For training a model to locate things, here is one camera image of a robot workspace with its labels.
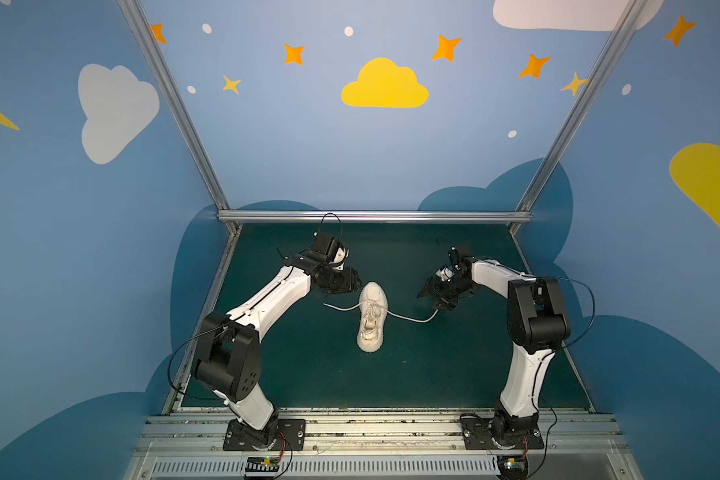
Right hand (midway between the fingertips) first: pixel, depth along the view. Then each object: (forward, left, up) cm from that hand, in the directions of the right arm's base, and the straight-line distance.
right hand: (427, 297), depth 98 cm
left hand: (-3, +24, +12) cm, 27 cm away
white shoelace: (-4, +14, -1) cm, 15 cm away
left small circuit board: (-48, +44, -5) cm, 65 cm away
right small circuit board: (-45, -18, -6) cm, 49 cm away
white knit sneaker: (-5, +18, +1) cm, 19 cm away
